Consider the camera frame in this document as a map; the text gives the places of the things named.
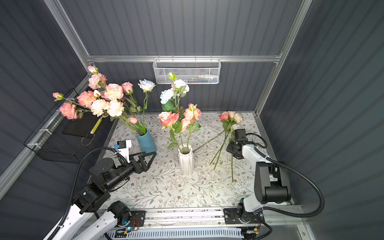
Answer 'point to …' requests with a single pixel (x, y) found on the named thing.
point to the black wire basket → (61, 139)
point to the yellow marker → (92, 131)
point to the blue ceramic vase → (146, 143)
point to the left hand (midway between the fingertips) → (151, 153)
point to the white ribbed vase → (187, 159)
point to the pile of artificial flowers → (230, 119)
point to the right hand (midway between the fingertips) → (233, 149)
